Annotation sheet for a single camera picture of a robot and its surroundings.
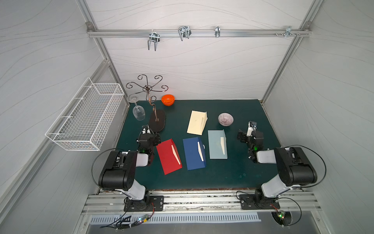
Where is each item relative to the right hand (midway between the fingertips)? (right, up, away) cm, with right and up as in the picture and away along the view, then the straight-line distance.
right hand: (248, 129), depth 94 cm
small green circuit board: (-61, -41, -26) cm, 78 cm away
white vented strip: (-71, -43, -23) cm, 86 cm away
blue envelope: (-35, -15, -3) cm, 39 cm away
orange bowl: (-57, +22, +25) cm, 66 cm away
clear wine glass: (-70, +12, -9) cm, 71 cm away
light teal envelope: (-20, -10, +1) cm, 23 cm away
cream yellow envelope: (-33, +4, +13) cm, 36 cm away
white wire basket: (-89, +5, -26) cm, 93 cm away
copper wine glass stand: (-63, +8, +11) cm, 64 cm away
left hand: (-65, -3, 0) cm, 65 cm away
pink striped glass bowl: (-12, +6, +13) cm, 19 cm away
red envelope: (-52, -17, -4) cm, 54 cm away
